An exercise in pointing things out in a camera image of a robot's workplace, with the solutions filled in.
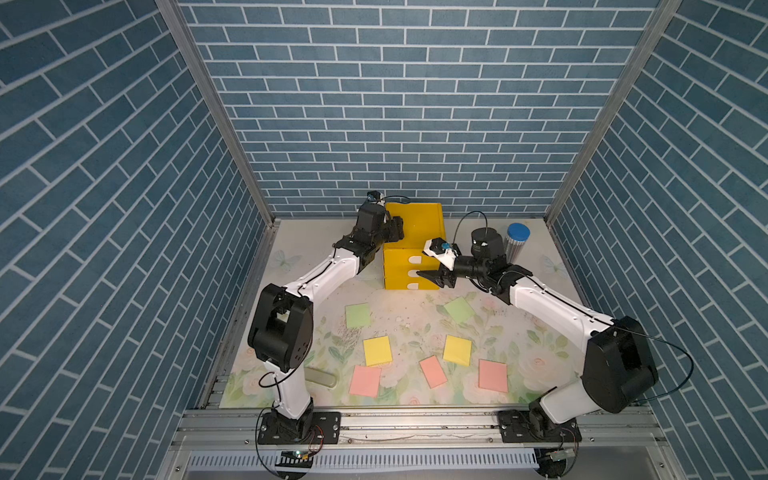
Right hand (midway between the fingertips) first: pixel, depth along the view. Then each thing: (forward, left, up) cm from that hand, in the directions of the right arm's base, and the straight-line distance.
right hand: (426, 261), depth 81 cm
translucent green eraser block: (-26, +28, -21) cm, 44 cm away
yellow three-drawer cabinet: (+2, +6, -3) cm, 7 cm away
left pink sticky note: (-26, +15, -22) cm, 37 cm away
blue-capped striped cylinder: (+15, -28, -3) cm, 32 cm away
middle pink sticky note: (-22, -4, -22) cm, 31 cm away
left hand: (+14, +8, 0) cm, 16 cm away
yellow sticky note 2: (-15, -11, -22) cm, 29 cm away
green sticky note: (-6, +20, -22) cm, 31 cm away
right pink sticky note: (-21, -21, -23) cm, 38 cm away
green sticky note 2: (-2, -13, -23) cm, 26 cm away
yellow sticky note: (-17, +13, -22) cm, 31 cm away
